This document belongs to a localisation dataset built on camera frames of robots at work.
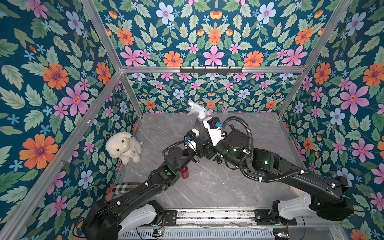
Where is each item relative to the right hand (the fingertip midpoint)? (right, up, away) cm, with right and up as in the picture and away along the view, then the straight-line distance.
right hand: (202, 127), depth 57 cm
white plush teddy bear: (-44, -10, +25) cm, 52 cm away
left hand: (+2, -3, +11) cm, 12 cm away
